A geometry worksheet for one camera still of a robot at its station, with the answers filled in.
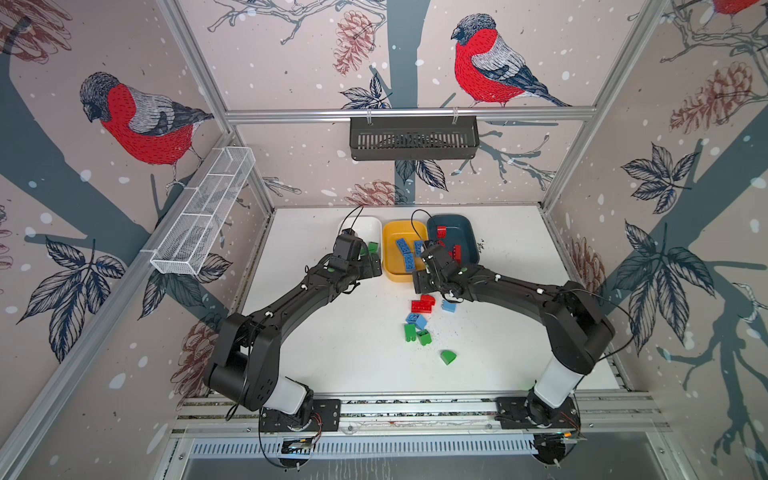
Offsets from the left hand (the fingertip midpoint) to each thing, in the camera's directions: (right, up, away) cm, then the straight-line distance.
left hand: (368, 262), depth 88 cm
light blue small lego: (+25, -14, +5) cm, 29 cm away
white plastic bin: (-1, +10, +19) cm, 22 cm away
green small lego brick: (0, +3, +19) cm, 19 cm away
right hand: (+17, -6, +4) cm, 18 cm away
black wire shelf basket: (+13, +43, +18) cm, 48 cm away
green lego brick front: (+13, -21, -2) cm, 24 cm away
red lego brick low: (+17, -14, +3) cm, 23 cm away
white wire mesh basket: (-42, +7, -17) cm, 46 cm away
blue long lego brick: (+11, +4, +18) cm, 22 cm away
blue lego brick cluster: (+15, -17, 0) cm, 23 cm away
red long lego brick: (+30, +1, +15) cm, 34 cm away
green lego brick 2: (+23, -27, -5) cm, 36 cm away
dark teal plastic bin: (+28, +10, +20) cm, 36 cm away
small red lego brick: (+27, +9, +25) cm, 38 cm away
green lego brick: (+17, -22, -3) cm, 28 cm away
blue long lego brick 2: (+13, -1, +12) cm, 18 cm away
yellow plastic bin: (+7, 0, +17) cm, 19 cm away
